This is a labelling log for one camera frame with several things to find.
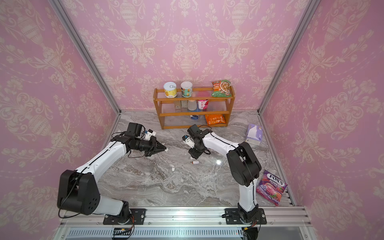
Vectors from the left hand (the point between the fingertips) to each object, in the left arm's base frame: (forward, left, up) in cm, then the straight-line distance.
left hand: (166, 148), depth 80 cm
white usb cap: (-4, -3, -17) cm, 17 cm away
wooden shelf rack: (+33, 0, -5) cm, 33 cm away
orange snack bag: (+32, -29, -11) cm, 45 cm away
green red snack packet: (+31, -31, +17) cm, 47 cm away
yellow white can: (+28, -1, +17) cm, 33 cm away
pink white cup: (+31, -21, +4) cm, 37 cm away
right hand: (+5, -17, -12) cm, 21 cm away
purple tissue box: (+18, -55, -10) cm, 59 cm away
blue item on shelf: (+34, -15, -11) cm, 39 cm away
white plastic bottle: (+32, -13, +3) cm, 35 cm away
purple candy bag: (-16, -58, -14) cm, 61 cm away
